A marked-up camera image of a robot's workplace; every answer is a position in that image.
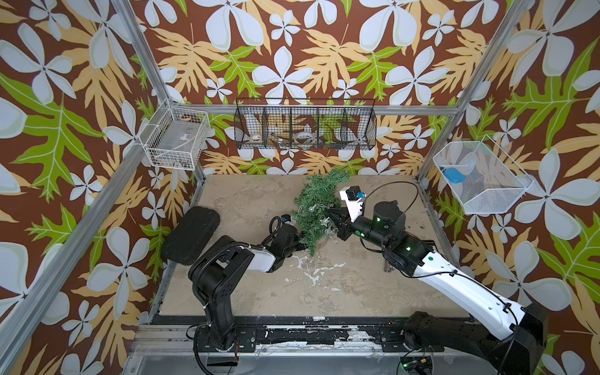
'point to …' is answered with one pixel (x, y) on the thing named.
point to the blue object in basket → (454, 175)
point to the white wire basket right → (483, 180)
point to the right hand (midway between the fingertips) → (325, 210)
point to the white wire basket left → (174, 137)
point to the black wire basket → (305, 123)
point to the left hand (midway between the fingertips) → (307, 233)
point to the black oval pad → (190, 235)
